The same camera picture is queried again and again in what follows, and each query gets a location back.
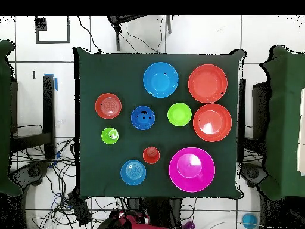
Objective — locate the small green plastic bowl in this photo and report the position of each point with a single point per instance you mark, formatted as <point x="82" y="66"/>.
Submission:
<point x="179" y="114"/>

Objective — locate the large blue plastic bowl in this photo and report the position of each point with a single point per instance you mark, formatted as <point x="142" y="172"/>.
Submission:
<point x="160" y="80"/>

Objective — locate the orange plastic cup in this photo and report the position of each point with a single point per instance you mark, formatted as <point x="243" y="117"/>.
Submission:
<point x="151" y="155"/>

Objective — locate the purple plastic object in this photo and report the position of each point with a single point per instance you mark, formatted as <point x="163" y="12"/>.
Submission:
<point x="189" y="225"/>

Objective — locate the large pink plastic bowl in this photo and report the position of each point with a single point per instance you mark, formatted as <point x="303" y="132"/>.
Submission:
<point x="191" y="176"/>

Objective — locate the small dark blue bowl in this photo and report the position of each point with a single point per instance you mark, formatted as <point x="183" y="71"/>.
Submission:
<point x="143" y="124"/>

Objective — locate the small light blue bowl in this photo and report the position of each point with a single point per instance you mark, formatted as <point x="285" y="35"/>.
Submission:
<point x="133" y="172"/>

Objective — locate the dark green tablecloth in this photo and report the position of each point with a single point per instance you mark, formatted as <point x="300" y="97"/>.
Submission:
<point x="124" y="78"/>

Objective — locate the green-clothed side table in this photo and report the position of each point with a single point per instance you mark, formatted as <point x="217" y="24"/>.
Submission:
<point x="283" y="119"/>
<point x="4" y="119"/>

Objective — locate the green plastic cup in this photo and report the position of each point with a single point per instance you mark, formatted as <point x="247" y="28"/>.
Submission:
<point x="107" y="138"/>

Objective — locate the large orange plastic bowl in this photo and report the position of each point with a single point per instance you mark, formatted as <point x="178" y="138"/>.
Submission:
<point x="207" y="83"/>
<point x="212" y="122"/>

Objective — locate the blue bowl on floor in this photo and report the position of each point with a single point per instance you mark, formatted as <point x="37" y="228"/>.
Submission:
<point x="249" y="220"/>

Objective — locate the black metal frame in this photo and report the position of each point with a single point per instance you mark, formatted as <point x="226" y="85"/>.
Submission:
<point x="48" y="107"/>

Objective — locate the black power strip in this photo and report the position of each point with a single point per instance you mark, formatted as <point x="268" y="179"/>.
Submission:
<point x="79" y="210"/>

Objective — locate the small orange plastic bowl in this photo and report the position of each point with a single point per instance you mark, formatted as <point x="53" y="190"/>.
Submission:
<point x="108" y="106"/>

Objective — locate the black chair base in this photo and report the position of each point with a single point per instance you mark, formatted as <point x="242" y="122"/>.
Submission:
<point x="33" y="170"/>
<point x="252" y="173"/>

